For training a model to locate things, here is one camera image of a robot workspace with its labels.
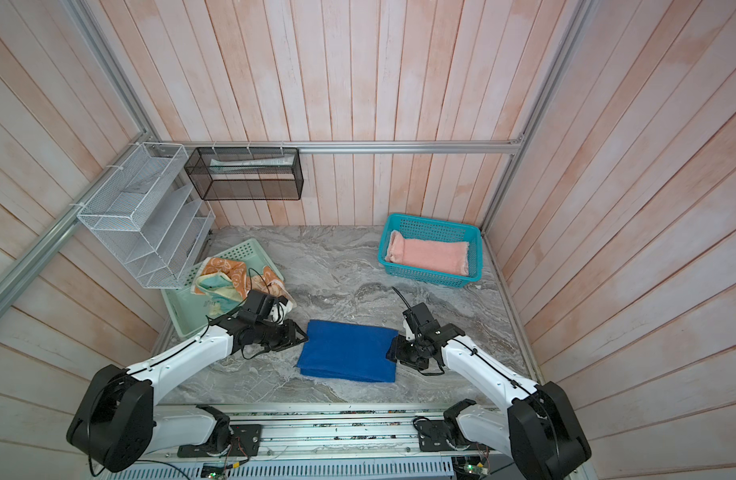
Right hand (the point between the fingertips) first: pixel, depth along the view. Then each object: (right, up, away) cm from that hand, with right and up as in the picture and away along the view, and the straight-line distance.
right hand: (393, 355), depth 84 cm
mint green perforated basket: (-68, +10, +13) cm, 70 cm away
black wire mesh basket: (-50, +58, +18) cm, 79 cm away
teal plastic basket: (+18, +41, +38) cm, 59 cm away
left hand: (-26, +3, -1) cm, 26 cm away
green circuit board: (+17, -23, -14) cm, 31 cm away
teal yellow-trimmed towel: (-53, +16, +9) cm, 56 cm away
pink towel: (+22, +29, +24) cm, 43 cm away
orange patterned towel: (-42, +20, +17) cm, 50 cm away
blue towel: (-13, 0, +3) cm, 13 cm away
